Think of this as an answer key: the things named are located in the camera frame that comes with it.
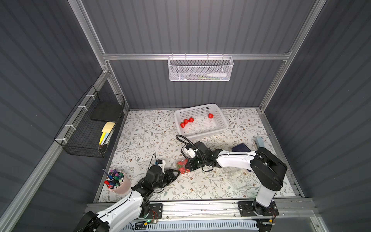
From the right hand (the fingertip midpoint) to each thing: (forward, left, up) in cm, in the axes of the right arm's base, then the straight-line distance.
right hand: (186, 166), depth 85 cm
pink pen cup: (-12, +34, +8) cm, 37 cm away
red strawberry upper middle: (+39, -3, -2) cm, 39 cm away
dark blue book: (+15, -36, -4) cm, 40 cm away
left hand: (-6, +4, -1) cm, 7 cm away
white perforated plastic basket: (+38, -10, -4) cm, 40 cm away
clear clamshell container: (+1, +3, -1) cm, 3 cm away
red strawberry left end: (+34, +4, -2) cm, 34 cm away
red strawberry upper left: (+36, +1, -1) cm, 36 cm away
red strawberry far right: (+42, -18, -2) cm, 46 cm away
